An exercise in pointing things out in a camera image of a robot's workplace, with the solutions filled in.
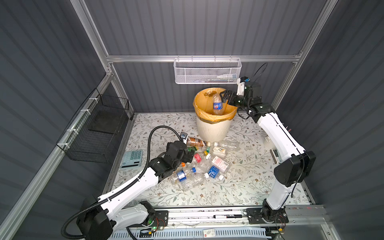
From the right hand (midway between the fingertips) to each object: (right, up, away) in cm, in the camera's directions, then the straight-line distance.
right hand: (228, 95), depth 79 cm
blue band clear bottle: (-23, -48, +4) cm, 53 cm away
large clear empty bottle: (+6, -30, +20) cm, 36 cm away
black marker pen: (-1, -62, -5) cm, 62 cm away
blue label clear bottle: (-7, -43, +5) cm, 44 cm away
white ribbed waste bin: (-6, -21, +14) cm, 25 cm away
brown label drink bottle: (-19, -27, +18) cm, 37 cm away
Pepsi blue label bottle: (-5, -4, +6) cm, 9 cm away
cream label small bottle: (-2, -33, +13) cm, 35 cm away
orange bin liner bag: (-12, -2, +23) cm, 26 cm away
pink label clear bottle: (-16, -36, +10) cm, 40 cm away
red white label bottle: (-3, -39, +10) cm, 41 cm away
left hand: (-23, -28, 0) cm, 36 cm away
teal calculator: (-57, -37, +14) cm, 70 cm away
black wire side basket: (-68, -21, -5) cm, 72 cm away
